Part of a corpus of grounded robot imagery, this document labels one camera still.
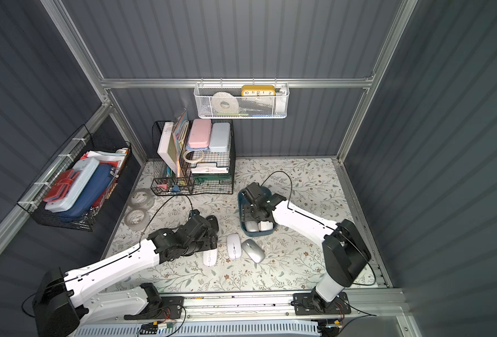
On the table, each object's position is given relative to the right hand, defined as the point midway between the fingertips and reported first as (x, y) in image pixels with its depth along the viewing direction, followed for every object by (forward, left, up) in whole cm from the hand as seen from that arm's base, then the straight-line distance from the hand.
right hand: (257, 216), depth 86 cm
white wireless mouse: (-10, +10, -8) cm, 16 cm away
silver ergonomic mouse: (0, +2, -9) cm, 9 cm away
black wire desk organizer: (+24, +28, +11) cm, 38 cm away
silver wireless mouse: (-11, +2, -9) cm, 14 cm away
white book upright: (+23, +39, +16) cm, 48 cm away
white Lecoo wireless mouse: (-15, +19, -7) cm, 25 cm away
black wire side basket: (+16, +65, +24) cm, 72 cm away
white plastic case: (+4, +57, +26) cm, 63 cm away
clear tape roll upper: (+15, +58, -10) cm, 61 cm away
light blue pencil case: (+35, +18, +14) cm, 41 cm away
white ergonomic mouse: (-1, -4, -7) cm, 8 cm away
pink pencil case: (+34, +26, +16) cm, 46 cm away
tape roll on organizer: (+21, +28, +11) cm, 37 cm away
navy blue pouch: (+1, +52, +23) cm, 57 cm away
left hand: (-11, +18, 0) cm, 21 cm away
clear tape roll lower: (+3, +56, -10) cm, 57 cm away
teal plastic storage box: (+2, +7, -5) cm, 9 cm away
